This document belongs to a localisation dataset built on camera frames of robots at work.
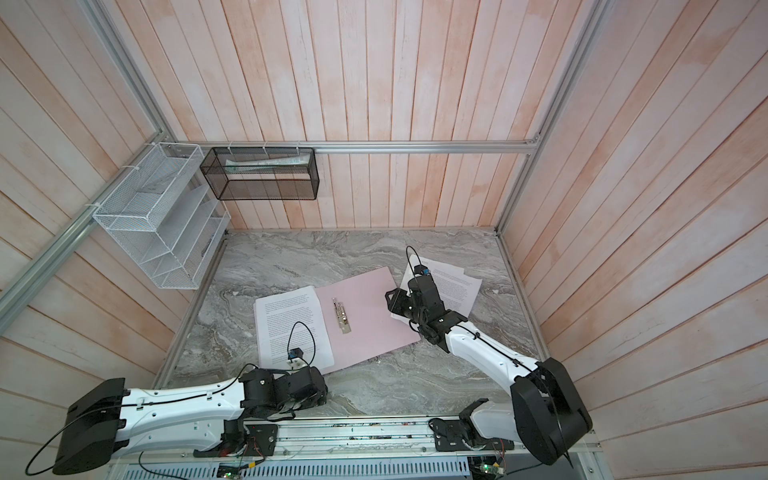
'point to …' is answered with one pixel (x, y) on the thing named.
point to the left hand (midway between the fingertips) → (314, 401)
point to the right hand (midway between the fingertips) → (388, 294)
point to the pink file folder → (360, 321)
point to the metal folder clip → (342, 317)
